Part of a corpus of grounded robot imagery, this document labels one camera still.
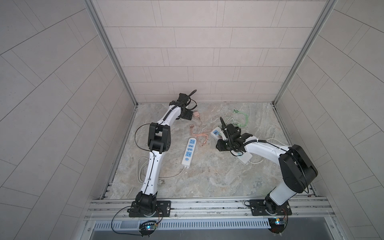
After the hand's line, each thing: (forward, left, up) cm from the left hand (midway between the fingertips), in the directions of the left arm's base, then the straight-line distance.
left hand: (187, 111), depth 108 cm
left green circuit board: (-68, +14, +2) cm, 69 cm away
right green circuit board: (-66, -45, -2) cm, 80 cm away
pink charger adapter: (-2, -6, -1) cm, 7 cm away
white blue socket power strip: (-32, -3, 0) cm, 32 cm away
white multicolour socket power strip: (-19, -20, 0) cm, 27 cm away
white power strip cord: (-37, -44, 0) cm, 58 cm away
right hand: (-29, -19, +1) cm, 35 cm away
